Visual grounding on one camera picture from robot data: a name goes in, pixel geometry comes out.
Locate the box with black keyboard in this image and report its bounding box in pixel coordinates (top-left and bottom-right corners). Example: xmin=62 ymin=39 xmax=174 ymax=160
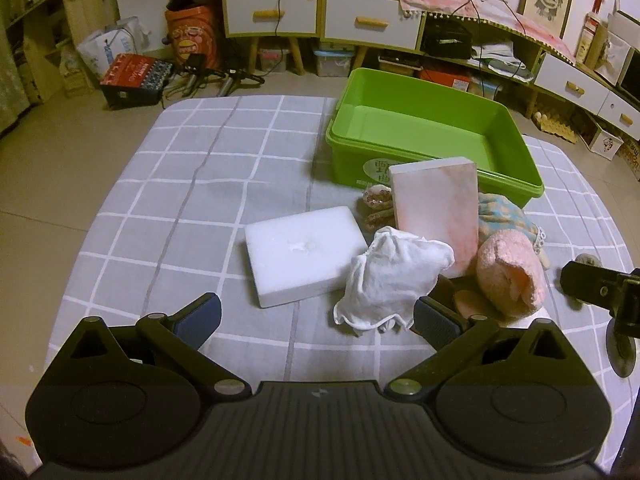
xmin=378 ymin=52 xmax=426 ymax=73

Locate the black power cable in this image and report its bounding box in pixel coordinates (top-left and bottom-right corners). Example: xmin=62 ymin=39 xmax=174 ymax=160
xmin=462 ymin=0 xmax=538 ymax=111

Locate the red patterned box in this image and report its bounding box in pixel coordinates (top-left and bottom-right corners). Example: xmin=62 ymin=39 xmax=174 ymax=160
xmin=99 ymin=54 xmax=175 ymax=111

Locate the doll with blue checked dress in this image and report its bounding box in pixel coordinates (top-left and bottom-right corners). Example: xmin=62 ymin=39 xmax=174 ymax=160
xmin=475 ymin=192 xmax=549 ymax=266

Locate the stack of papers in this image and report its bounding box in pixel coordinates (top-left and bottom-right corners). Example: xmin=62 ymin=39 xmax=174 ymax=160
xmin=470 ymin=42 xmax=533 ymax=81

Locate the black tripod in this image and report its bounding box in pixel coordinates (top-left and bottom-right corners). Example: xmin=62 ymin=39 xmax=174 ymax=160
xmin=215 ymin=67 xmax=266 ymax=98

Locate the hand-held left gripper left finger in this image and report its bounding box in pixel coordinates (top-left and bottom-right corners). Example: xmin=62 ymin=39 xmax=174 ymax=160
xmin=47 ymin=292 xmax=251 ymax=398

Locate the grey checked blanket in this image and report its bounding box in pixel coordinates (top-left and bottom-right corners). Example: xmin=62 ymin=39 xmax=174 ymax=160
xmin=47 ymin=95 xmax=636 ymax=466

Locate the pink plush toy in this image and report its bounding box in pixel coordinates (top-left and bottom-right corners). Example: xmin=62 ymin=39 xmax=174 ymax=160
xmin=452 ymin=234 xmax=548 ymax=321

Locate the clear plastic storage box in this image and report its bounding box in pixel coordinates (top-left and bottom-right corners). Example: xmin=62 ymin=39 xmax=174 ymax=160
xmin=257 ymin=47 xmax=291 ymax=73
xmin=470 ymin=80 xmax=503 ymax=101
xmin=312 ymin=47 xmax=358 ymax=78

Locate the wooden bookshelf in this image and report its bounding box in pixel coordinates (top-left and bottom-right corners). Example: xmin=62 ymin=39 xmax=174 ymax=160
xmin=0 ymin=0 xmax=121 ymax=106

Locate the white drawer wooden handle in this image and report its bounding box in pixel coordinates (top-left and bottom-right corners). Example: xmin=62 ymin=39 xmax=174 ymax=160
xmin=225 ymin=0 xmax=318 ymax=36
xmin=324 ymin=0 xmax=423 ymax=43
xmin=597 ymin=92 xmax=640 ymax=128
xmin=535 ymin=52 xmax=613 ymax=106

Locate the small brown plush toy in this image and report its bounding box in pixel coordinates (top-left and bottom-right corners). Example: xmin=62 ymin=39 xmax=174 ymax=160
xmin=359 ymin=184 xmax=398 ymax=233

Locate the white decorated box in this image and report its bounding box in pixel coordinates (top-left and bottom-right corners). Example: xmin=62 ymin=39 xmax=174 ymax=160
xmin=587 ymin=115 xmax=626 ymax=161

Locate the orange gift bag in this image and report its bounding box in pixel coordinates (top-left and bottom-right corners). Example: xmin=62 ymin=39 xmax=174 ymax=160
xmin=165 ymin=4 xmax=221 ymax=71

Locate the long wooden stand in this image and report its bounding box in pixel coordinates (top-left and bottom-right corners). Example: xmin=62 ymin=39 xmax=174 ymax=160
xmin=420 ymin=0 xmax=640 ymax=136

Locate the pink foam block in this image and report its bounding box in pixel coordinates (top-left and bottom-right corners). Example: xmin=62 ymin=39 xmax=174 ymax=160
xmin=389 ymin=156 xmax=481 ymax=279

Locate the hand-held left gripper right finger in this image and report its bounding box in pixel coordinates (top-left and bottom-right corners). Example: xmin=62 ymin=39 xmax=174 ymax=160
xmin=384 ymin=296 xmax=596 ymax=398

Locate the white cloth covered box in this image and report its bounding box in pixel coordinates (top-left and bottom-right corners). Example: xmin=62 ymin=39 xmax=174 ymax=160
xmin=597 ymin=10 xmax=640 ymax=86

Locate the black microphone stand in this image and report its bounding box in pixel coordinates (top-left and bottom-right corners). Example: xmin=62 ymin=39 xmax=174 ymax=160
xmin=167 ymin=55 xmax=226 ymax=98

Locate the low wooden cabinet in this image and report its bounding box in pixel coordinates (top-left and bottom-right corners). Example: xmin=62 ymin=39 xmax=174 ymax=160
xmin=320 ymin=0 xmax=428 ymax=78

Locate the microwave oven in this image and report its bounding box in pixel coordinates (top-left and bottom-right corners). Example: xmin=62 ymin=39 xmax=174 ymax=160
xmin=617 ymin=55 xmax=640 ymax=106

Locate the white plastic bag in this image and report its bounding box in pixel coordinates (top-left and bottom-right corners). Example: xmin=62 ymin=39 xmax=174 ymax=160
xmin=76 ymin=16 xmax=151 ymax=78

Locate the pink checked cloth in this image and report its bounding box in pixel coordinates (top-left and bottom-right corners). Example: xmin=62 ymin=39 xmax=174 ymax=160
xmin=390 ymin=0 xmax=576 ymax=63

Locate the white cloth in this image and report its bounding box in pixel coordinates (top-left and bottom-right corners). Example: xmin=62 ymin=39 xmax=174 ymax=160
xmin=332 ymin=226 xmax=456 ymax=335

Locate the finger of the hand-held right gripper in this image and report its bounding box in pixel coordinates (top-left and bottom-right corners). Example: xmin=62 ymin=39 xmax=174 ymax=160
xmin=559 ymin=254 xmax=640 ymax=313

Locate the green plastic bin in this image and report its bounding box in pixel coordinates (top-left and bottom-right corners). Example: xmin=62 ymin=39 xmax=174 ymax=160
xmin=325 ymin=67 xmax=546 ymax=211

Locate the white foam block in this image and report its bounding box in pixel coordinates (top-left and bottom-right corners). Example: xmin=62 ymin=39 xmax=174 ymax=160
xmin=244 ymin=206 xmax=370 ymax=309

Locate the egg carton tray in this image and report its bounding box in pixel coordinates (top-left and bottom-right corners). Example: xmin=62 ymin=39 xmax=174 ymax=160
xmin=532 ymin=105 xmax=581 ymax=143

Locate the red cardboard box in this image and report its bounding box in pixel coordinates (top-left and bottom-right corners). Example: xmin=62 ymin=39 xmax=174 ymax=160
xmin=417 ymin=67 xmax=471 ymax=93

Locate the black printer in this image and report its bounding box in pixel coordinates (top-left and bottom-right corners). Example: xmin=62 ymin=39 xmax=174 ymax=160
xmin=425 ymin=12 xmax=473 ymax=58

